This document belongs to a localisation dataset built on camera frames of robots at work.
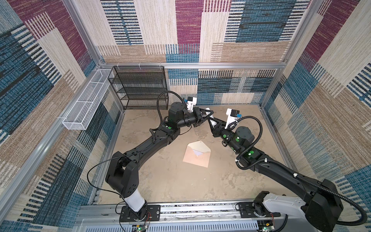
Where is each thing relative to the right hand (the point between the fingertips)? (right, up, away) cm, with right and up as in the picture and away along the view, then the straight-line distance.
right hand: (208, 120), depth 71 cm
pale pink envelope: (-8, -23, +22) cm, 33 cm away
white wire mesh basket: (-78, +4, +21) cm, 81 cm away
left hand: (+3, +4, -2) cm, 6 cm away
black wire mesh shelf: (-46, +25, +37) cm, 64 cm away
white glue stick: (+2, -1, -3) cm, 3 cm away
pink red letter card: (-3, -21, +23) cm, 32 cm away
